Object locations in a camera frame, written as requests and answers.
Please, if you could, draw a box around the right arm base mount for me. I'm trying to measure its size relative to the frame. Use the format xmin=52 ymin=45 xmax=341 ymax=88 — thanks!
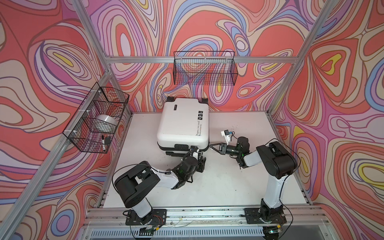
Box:
xmin=244 ymin=207 xmax=287 ymax=225

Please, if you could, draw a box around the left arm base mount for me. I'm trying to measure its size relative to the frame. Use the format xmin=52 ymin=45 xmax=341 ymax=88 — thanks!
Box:
xmin=123 ymin=209 xmax=167 ymax=227

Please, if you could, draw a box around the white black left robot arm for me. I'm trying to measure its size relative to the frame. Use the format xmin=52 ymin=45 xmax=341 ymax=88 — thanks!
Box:
xmin=113 ymin=150 xmax=206 ymax=219

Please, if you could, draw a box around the aluminium front rail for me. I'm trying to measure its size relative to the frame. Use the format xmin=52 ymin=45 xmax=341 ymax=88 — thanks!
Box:
xmin=77 ymin=205 xmax=339 ymax=240

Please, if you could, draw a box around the black white suitcase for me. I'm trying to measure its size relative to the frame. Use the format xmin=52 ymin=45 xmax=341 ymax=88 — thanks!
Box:
xmin=157 ymin=97 xmax=210 ymax=156

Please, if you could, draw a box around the silver tape roll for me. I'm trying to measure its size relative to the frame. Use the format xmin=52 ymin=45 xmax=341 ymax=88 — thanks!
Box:
xmin=94 ymin=115 xmax=118 ymax=134

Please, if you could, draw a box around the black wire basket back wall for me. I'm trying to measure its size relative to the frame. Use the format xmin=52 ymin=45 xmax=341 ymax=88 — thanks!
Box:
xmin=173 ymin=50 xmax=238 ymax=86

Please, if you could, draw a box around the black wire basket left wall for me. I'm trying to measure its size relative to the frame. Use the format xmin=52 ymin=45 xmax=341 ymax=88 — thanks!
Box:
xmin=63 ymin=83 xmax=130 ymax=154

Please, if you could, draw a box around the black wire basket wall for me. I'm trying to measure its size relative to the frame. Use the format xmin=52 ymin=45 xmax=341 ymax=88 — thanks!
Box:
xmin=63 ymin=83 xmax=130 ymax=154
xmin=173 ymin=50 xmax=238 ymax=86

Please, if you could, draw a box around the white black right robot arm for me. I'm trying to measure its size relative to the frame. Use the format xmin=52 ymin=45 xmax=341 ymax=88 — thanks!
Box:
xmin=209 ymin=137 xmax=299 ymax=210

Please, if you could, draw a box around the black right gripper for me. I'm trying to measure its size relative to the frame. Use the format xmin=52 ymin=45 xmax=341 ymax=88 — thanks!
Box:
xmin=209 ymin=142 xmax=241 ymax=157

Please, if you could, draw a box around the black marker pen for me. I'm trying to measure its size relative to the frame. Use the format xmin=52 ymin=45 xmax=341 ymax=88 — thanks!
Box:
xmin=102 ymin=135 xmax=107 ymax=153

